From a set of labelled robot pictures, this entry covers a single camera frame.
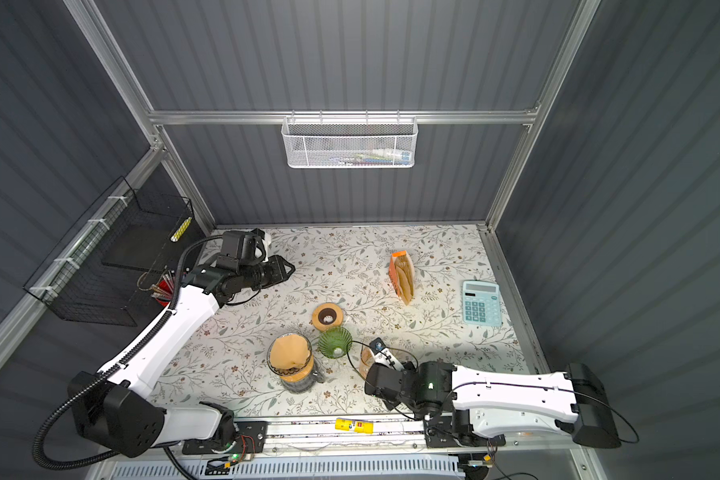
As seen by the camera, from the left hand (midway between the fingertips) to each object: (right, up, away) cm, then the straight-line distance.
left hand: (292, 268), depth 79 cm
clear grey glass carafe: (+7, -28, -2) cm, 29 cm away
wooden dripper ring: (+8, -16, +15) cm, 23 cm away
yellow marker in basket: (-31, +11, +3) cm, 33 cm away
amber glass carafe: (+20, -21, -11) cm, 31 cm away
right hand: (+25, -29, -5) cm, 39 cm away
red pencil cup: (-39, -6, +6) cm, 40 cm away
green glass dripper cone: (+11, -23, +8) cm, 27 cm away
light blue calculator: (+58, -12, +17) cm, 61 cm away
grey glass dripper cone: (+3, -23, -10) cm, 26 cm away
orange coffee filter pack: (+32, -3, +16) cm, 35 cm away
